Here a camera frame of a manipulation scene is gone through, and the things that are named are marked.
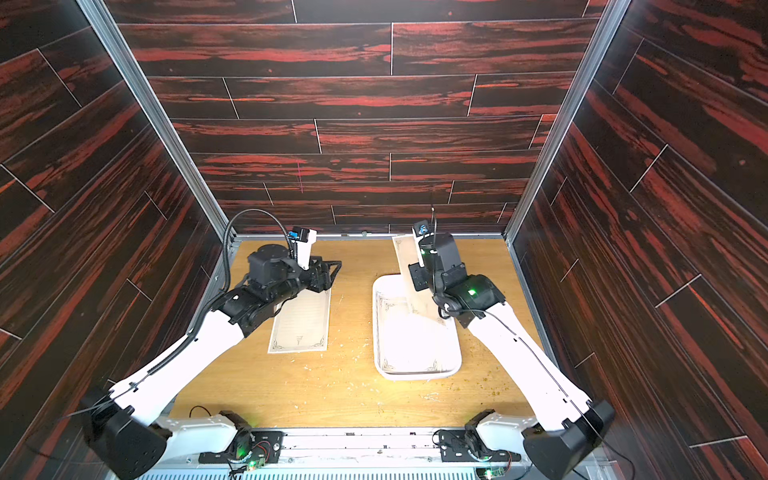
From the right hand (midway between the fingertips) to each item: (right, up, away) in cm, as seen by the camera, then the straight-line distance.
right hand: (434, 256), depth 73 cm
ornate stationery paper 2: (-2, -13, +16) cm, 21 cm away
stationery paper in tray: (-4, -25, +15) cm, 30 cm away
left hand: (-25, -1, +1) cm, 25 cm away
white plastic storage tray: (-9, -8, +25) cm, 28 cm away
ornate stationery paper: (-39, -21, +22) cm, 50 cm away
